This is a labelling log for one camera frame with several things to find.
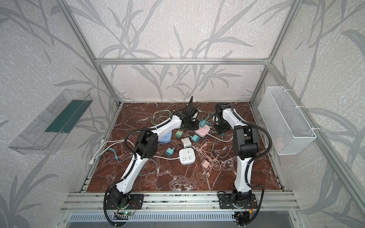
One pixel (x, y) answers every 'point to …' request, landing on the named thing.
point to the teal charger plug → (169, 151)
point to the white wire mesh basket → (287, 128)
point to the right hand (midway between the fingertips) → (223, 127)
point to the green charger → (178, 134)
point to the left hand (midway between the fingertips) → (200, 124)
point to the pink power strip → (203, 131)
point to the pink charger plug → (205, 163)
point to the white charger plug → (186, 142)
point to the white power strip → (187, 156)
